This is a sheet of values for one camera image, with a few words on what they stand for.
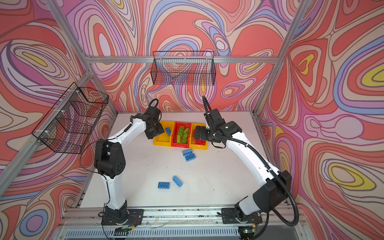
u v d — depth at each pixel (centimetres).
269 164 43
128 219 72
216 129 55
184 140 101
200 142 96
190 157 93
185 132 103
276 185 40
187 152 96
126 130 58
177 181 83
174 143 97
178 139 101
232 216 74
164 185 82
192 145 96
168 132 105
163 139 99
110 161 52
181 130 105
